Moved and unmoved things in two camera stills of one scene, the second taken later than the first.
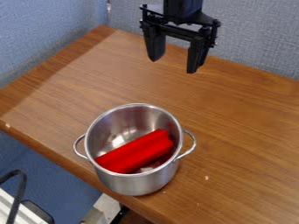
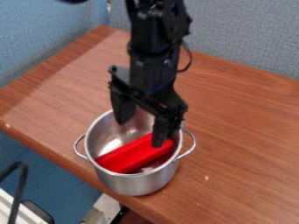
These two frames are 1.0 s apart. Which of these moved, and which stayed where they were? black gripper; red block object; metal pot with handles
Moved: black gripper
Stayed: metal pot with handles; red block object
